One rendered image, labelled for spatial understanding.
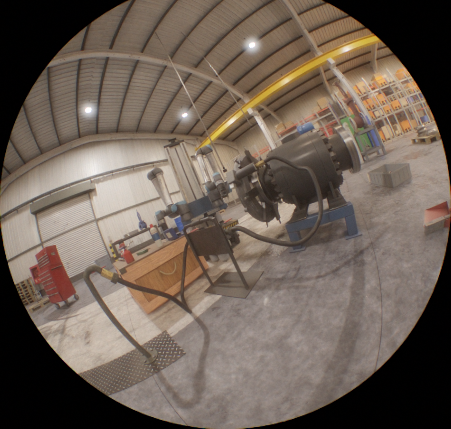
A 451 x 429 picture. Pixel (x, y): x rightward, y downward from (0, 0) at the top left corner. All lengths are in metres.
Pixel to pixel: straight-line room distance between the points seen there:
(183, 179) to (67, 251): 8.50
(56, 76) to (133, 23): 3.91
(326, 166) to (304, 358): 1.14
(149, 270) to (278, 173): 1.32
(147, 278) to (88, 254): 8.08
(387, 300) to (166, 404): 0.96
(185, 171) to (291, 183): 1.57
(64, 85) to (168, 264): 9.06
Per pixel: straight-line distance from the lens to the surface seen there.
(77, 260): 9.48
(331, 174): 1.22
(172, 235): 1.42
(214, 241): 0.97
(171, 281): 1.39
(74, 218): 9.62
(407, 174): 2.24
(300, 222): 1.17
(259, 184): 1.36
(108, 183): 9.89
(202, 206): 2.08
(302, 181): 1.21
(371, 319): 0.72
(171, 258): 1.37
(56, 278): 3.68
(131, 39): 8.21
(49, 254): 3.75
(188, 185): 2.19
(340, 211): 1.14
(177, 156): 2.35
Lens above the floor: 0.61
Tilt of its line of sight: 1 degrees down
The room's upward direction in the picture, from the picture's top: 24 degrees counter-clockwise
